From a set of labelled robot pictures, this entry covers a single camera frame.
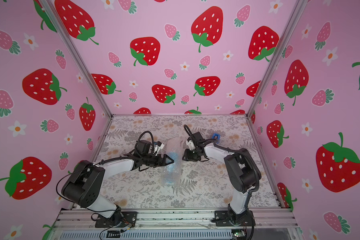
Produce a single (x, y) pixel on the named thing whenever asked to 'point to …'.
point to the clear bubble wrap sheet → (173, 144)
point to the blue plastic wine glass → (172, 172)
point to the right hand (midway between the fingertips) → (181, 160)
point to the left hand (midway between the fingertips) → (170, 162)
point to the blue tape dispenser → (215, 134)
